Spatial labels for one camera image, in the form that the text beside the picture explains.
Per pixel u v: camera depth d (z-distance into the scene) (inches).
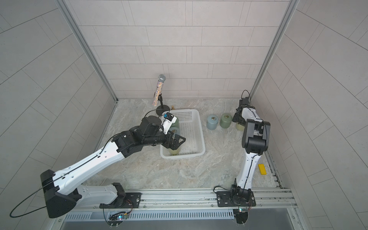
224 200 27.9
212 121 37.2
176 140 23.1
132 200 27.9
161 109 42.4
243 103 32.5
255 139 22.0
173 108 42.7
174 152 34.0
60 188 14.7
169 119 23.4
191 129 38.8
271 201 28.1
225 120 37.7
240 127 37.9
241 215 26.6
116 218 26.9
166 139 23.1
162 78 34.9
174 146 22.8
